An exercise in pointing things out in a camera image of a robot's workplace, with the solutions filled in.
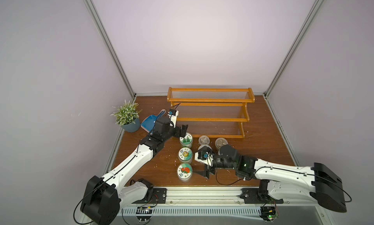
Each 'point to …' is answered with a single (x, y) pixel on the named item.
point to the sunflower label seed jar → (185, 155)
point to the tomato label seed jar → (184, 172)
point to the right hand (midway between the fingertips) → (194, 157)
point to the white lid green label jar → (205, 148)
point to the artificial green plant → (126, 113)
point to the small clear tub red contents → (204, 140)
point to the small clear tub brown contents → (219, 142)
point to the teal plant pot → (132, 127)
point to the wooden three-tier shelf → (212, 112)
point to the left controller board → (144, 213)
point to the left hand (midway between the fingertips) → (182, 122)
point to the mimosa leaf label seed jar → (186, 141)
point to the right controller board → (268, 214)
